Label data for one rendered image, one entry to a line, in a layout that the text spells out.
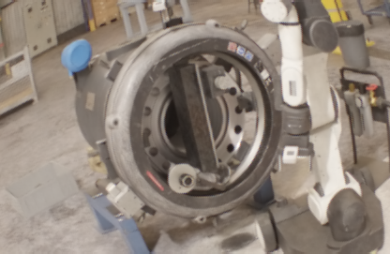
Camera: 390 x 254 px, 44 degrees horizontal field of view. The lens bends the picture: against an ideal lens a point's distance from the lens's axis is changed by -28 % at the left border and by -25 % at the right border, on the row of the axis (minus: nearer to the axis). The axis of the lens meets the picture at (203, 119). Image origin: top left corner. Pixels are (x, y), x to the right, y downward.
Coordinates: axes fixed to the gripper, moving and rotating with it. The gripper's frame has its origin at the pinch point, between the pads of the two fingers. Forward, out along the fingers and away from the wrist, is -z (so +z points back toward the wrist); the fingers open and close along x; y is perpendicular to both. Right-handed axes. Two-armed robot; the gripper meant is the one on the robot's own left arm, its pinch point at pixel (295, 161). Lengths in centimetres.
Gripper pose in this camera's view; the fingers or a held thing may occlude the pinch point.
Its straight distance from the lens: 182.6
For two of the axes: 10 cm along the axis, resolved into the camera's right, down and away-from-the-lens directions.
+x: -9.5, -0.5, 2.9
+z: -0.7, -9.2, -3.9
